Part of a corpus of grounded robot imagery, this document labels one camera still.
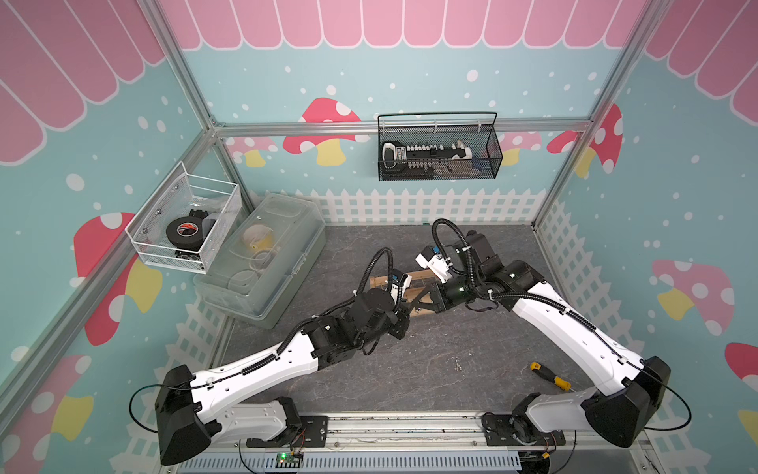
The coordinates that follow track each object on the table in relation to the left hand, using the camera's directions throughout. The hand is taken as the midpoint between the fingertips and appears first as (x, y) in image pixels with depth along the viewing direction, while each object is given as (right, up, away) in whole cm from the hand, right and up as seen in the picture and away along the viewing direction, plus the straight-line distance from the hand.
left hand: (409, 309), depth 72 cm
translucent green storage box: (-37, +19, +17) cm, 44 cm away
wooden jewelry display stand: (+4, +6, +11) cm, 13 cm away
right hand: (+1, +2, -3) cm, 4 cm away
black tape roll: (-54, +19, -1) cm, 58 cm away
